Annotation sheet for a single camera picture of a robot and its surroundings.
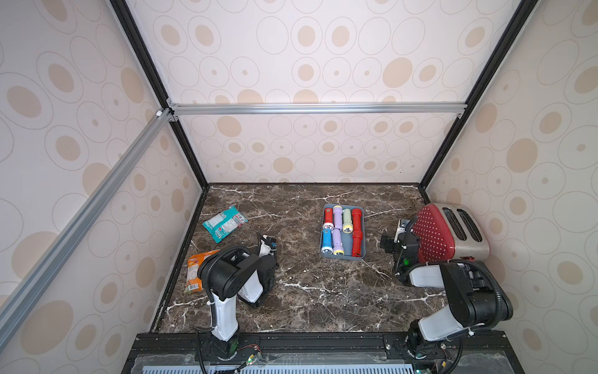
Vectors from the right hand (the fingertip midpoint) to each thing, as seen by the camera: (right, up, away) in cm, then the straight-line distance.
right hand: (408, 234), depth 93 cm
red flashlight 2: (-19, +7, +10) cm, 22 cm away
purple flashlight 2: (-29, -5, -1) cm, 29 cm away
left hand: (-63, -3, -2) cm, 63 cm away
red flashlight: (-31, +6, +9) cm, 33 cm away
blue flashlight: (-33, -5, -1) cm, 33 cm away
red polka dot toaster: (+8, +2, -12) cm, 15 cm away
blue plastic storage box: (-26, 0, +7) cm, 27 cm away
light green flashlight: (-23, +3, +6) cm, 25 cm away
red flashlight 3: (-20, -1, +4) cm, 20 cm away
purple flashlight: (-27, +9, +12) cm, 31 cm away
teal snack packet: (-77, +4, +9) cm, 78 cm away
